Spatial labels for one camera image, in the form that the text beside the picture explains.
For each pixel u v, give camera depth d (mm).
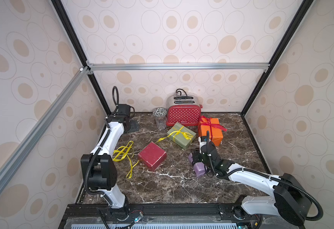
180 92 1089
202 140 750
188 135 972
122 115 682
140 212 729
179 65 916
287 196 412
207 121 996
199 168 829
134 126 808
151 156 877
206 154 621
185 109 1000
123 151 954
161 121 1093
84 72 865
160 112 1179
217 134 947
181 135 972
